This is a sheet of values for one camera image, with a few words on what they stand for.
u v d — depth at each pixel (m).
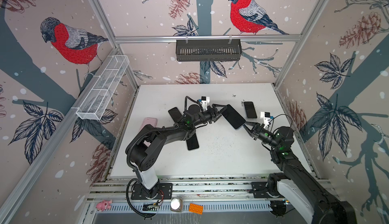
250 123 0.72
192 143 0.91
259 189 0.73
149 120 0.99
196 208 0.68
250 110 1.07
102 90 0.77
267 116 0.73
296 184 0.53
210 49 1.06
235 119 0.77
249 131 0.71
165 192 0.73
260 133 0.68
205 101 0.80
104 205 0.68
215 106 0.75
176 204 0.62
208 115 0.74
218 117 0.80
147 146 0.51
